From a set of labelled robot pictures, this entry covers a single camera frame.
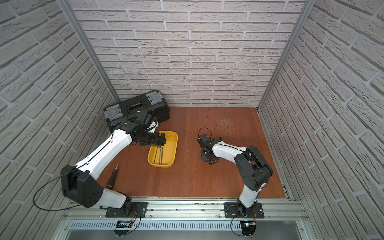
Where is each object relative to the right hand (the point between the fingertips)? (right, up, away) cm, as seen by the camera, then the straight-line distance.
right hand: (210, 156), depth 93 cm
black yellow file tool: (-35, +3, +1) cm, 35 cm away
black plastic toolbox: (-56, +29, -1) cm, 63 cm away
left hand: (-28, +13, -12) cm, 33 cm away
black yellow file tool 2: (-33, +4, +2) cm, 33 cm away
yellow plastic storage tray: (-29, +1, -2) cm, 29 cm away
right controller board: (+16, -28, -24) cm, 40 cm away
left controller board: (-45, -29, -22) cm, 58 cm away
